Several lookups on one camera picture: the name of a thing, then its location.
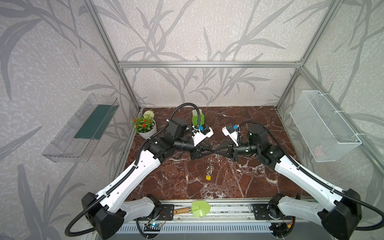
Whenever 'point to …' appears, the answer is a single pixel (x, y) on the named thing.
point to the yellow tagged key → (208, 177)
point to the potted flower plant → (145, 125)
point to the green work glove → (195, 117)
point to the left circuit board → (153, 227)
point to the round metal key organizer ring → (210, 169)
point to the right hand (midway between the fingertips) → (216, 147)
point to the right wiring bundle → (281, 229)
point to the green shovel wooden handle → (183, 210)
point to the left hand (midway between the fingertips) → (213, 145)
